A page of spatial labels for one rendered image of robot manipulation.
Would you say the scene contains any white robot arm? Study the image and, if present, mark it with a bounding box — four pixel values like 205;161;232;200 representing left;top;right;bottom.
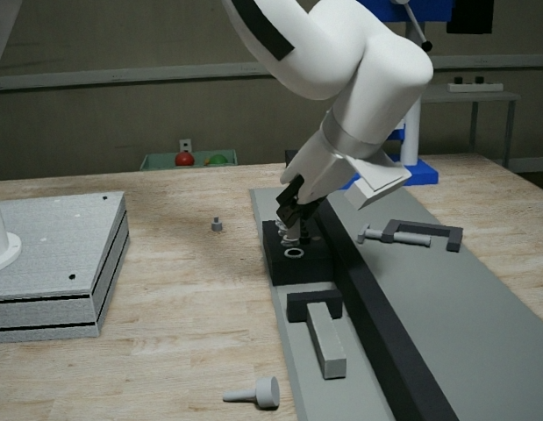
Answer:
221;0;433;211

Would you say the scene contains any grey flanged bushing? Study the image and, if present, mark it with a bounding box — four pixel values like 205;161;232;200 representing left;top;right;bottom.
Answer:
224;376;280;408

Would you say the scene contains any blue drill press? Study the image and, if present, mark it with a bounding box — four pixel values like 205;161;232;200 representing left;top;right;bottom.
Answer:
355;0;495;186

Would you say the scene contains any white flanged bushing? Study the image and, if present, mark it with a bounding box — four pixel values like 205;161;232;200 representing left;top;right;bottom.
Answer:
287;218;300;239

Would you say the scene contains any grey stepped metal bushing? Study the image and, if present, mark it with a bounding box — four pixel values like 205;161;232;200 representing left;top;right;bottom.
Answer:
211;216;223;232

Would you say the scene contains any black rectangular plate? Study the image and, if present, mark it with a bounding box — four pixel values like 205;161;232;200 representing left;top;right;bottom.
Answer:
262;217;333;286

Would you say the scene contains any long black rectangular bar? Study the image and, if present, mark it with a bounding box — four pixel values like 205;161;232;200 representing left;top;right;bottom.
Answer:
311;198;460;421

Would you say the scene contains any dark grey c-clamp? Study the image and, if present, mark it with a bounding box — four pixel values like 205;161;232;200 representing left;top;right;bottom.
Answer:
357;219;463;252

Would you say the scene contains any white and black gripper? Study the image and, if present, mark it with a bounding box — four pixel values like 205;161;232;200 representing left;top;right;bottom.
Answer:
276;121;357;229

